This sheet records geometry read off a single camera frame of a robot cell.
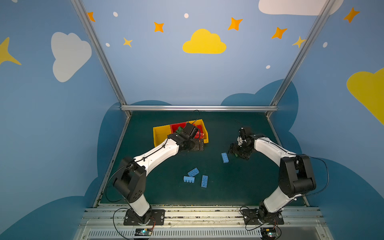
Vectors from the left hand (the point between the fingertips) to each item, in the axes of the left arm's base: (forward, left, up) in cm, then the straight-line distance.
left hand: (199, 145), depth 86 cm
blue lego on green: (-16, +6, -11) cm, 20 cm away
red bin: (+20, +17, -7) cm, 27 cm away
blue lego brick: (-11, +3, -13) cm, 17 cm away
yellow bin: (+15, -5, -7) cm, 17 cm away
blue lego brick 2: (-15, -4, -16) cm, 22 cm away
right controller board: (-41, -33, -14) cm, 55 cm away
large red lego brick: (+18, -2, -12) cm, 22 cm away
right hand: (0, -23, -8) cm, 24 cm away
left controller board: (-41, +27, -14) cm, 51 cm away
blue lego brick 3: (-1, -17, -13) cm, 22 cm away
